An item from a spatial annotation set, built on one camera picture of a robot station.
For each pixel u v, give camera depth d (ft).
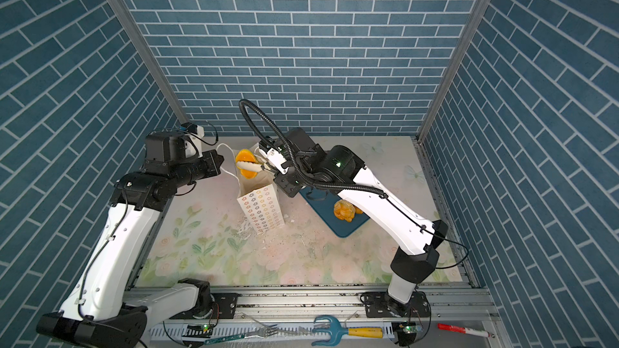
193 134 1.97
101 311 1.19
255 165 2.20
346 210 2.87
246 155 2.29
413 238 1.36
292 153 1.43
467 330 2.27
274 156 1.80
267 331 2.27
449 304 2.48
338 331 2.23
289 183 1.83
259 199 2.42
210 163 1.94
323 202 3.01
